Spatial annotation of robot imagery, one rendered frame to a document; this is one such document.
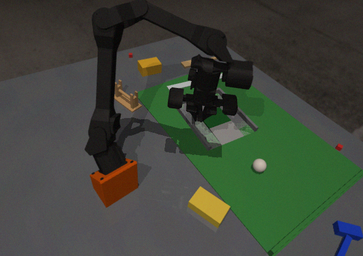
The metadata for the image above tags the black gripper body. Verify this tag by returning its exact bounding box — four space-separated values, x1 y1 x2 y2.
167 82 238 116

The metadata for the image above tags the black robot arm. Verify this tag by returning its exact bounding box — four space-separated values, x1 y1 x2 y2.
85 0 253 175

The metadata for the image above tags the white golf ball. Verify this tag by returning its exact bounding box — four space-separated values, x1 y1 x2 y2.
252 158 267 172

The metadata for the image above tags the green putting mat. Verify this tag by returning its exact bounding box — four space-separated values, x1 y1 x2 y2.
138 74 362 254

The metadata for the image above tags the white flat strip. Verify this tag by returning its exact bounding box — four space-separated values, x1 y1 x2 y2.
167 74 222 90

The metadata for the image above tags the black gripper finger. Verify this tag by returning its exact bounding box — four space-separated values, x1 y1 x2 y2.
186 105 197 121
202 106 217 122

